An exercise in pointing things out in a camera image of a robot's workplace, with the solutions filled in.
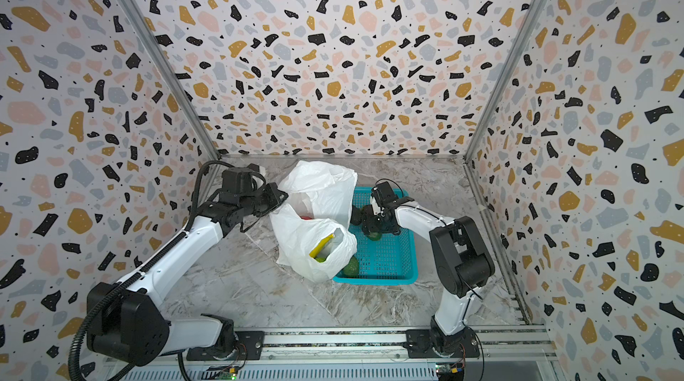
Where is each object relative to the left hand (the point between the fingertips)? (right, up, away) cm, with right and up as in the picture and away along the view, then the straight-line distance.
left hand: (288, 189), depth 80 cm
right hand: (+24, -12, +14) cm, 31 cm away
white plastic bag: (+8, -4, +5) cm, 11 cm away
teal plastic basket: (+32, -25, +11) cm, 42 cm away
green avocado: (+19, -26, +3) cm, 32 cm away
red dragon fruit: (+6, -8, -6) cm, 12 cm away
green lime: (+27, -17, +12) cm, 34 cm away
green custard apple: (+11, -18, -11) cm, 24 cm away
